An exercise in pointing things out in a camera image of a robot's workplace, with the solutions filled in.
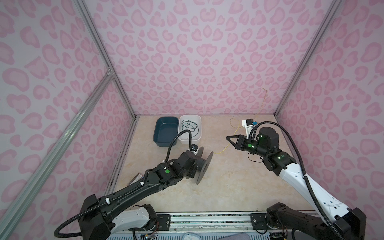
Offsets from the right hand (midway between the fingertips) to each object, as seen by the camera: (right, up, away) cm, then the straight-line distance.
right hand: (227, 138), depth 70 cm
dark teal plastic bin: (-37, +3, +42) cm, 57 cm away
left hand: (-15, -12, +7) cm, 21 cm away
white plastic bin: (-25, -4, +40) cm, 48 cm away
